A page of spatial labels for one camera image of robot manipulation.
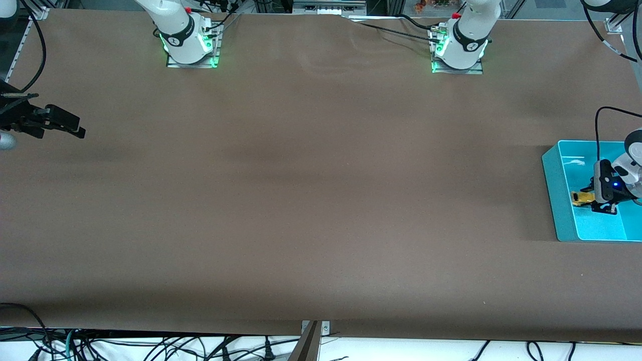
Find turquoise plastic bin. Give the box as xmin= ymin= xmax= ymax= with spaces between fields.
xmin=542 ymin=140 xmax=642 ymax=243

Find grey metal box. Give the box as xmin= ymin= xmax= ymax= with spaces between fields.
xmin=292 ymin=0 xmax=368 ymax=16

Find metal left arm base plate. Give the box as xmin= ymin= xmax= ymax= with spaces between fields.
xmin=430 ymin=28 xmax=485 ymax=75

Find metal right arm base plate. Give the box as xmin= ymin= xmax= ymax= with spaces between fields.
xmin=166 ymin=23 xmax=221 ymax=69

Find black looped floor cable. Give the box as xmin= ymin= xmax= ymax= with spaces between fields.
xmin=0 ymin=302 xmax=51 ymax=361

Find black right base cables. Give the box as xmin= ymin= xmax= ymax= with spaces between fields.
xmin=200 ymin=0 xmax=242 ymax=37

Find short black base cable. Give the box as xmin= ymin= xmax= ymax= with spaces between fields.
xmin=399 ymin=14 xmax=438 ymax=32

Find long black base cable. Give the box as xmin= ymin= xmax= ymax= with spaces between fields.
xmin=346 ymin=19 xmax=443 ymax=44

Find metal table bracket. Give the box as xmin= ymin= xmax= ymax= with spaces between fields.
xmin=301 ymin=320 xmax=331 ymax=336

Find grey mount bar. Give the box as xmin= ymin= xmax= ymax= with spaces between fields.
xmin=288 ymin=321 xmax=322 ymax=361

